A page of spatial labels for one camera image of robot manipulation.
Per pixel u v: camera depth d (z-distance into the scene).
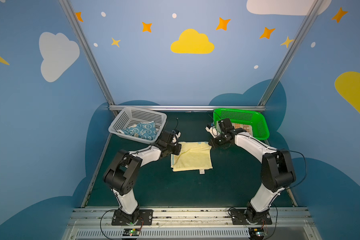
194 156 0.96
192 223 0.73
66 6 0.68
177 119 1.19
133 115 1.15
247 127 1.10
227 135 0.69
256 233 0.71
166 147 0.75
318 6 0.69
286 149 0.49
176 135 0.86
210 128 0.85
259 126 1.10
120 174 0.48
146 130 1.08
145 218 0.74
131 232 0.71
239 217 0.74
